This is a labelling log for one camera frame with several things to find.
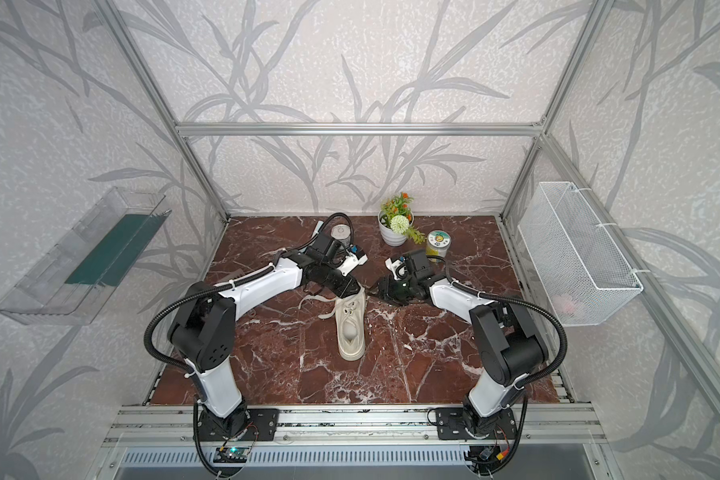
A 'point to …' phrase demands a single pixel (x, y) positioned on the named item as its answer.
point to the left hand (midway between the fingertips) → (362, 280)
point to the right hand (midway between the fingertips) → (373, 286)
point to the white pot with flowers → (395, 221)
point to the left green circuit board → (231, 454)
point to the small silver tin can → (341, 233)
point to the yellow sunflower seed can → (437, 244)
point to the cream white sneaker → (350, 313)
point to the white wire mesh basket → (585, 274)
